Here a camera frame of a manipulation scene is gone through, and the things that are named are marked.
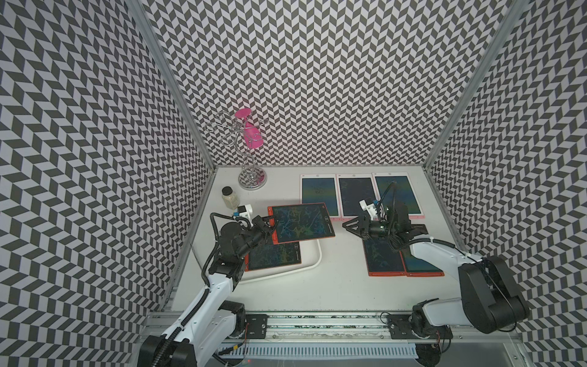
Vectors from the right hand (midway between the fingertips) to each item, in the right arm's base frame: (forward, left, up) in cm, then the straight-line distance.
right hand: (345, 230), depth 82 cm
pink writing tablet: (+29, +7, -11) cm, 32 cm away
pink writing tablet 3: (+29, -29, -11) cm, 42 cm away
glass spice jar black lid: (+18, +47, -4) cm, 51 cm away
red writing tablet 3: (-6, -16, -14) cm, 21 cm away
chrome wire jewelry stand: (+51, +51, +9) cm, 72 cm away
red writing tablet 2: (-4, +30, -12) cm, 33 cm away
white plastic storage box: (-4, +12, -12) cm, 18 cm away
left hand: (+1, +22, +8) cm, 24 cm away
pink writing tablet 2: (+29, -7, -12) cm, 32 cm away
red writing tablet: (0, +17, +6) cm, 18 cm away
